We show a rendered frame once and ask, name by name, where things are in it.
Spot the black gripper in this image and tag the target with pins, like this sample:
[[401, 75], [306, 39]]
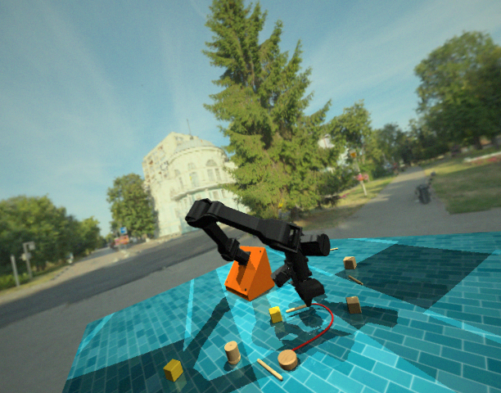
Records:
[[307, 288]]

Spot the round wooden button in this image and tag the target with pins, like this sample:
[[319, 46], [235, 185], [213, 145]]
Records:
[[287, 359]]

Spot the tan wooden cylinder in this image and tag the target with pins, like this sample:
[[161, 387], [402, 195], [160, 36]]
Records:
[[232, 352]]

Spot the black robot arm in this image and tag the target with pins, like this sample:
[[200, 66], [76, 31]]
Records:
[[275, 233]]

